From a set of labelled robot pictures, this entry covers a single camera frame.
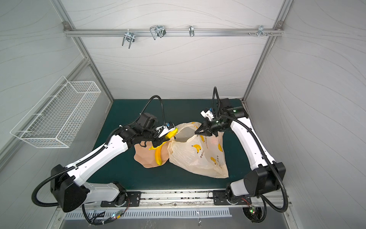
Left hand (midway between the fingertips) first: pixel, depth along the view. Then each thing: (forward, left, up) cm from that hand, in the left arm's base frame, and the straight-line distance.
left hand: (169, 133), depth 77 cm
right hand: (-2, -16, +6) cm, 17 cm away
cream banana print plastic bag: (-11, -16, -1) cm, 19 cm away
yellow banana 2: (-7, +7, -16) cm, 19 cm away
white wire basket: (-1, +54, +12) cm, 55 cm away
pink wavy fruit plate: (-8, +14, -17) cm, 23 cm away
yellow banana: (-3, -1, +2) cm, 4 cm away
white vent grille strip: (-36, +3, -20) cm, 41 cm away
